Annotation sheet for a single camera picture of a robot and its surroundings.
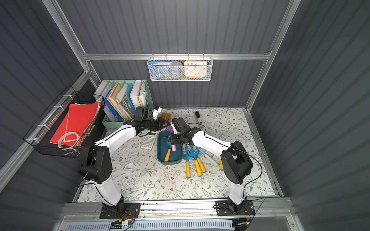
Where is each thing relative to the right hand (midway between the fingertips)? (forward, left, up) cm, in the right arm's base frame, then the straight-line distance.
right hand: (174, 136), depth 88 cm
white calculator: (+4, +19, -11) cm, 22 cm away
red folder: (-2, +48, +19) cm, 52 cm away
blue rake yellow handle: (+1, +5, -11) cm, 12 cm away
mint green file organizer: (+24, +37, +10) cm, 45 cm away
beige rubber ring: (-12, +51, +17) cm, 55 cm away
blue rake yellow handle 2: (-8, -8, -12) cm, 16 cm away
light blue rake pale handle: (-4, -18, -12) cm, 22 cm away
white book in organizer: (+26, +28, +13) cm, 40 cm away
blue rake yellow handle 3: (-13, -29, -11) cm, 33 cm away
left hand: (+6, +4, +6) cm, 9 cm away
